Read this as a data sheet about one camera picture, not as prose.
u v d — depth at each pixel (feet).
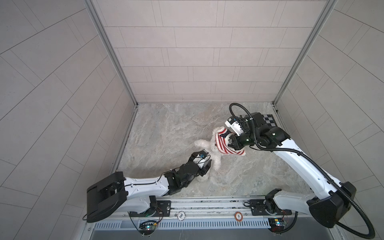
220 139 2.23
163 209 2.32
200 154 2.10
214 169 2.38
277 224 2.23
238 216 2.28
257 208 2.36
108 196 1.37
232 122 2.10
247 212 2.32
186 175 1.86
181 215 2.28
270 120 3.36
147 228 2.14
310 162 1.42
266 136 1.66
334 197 1.22
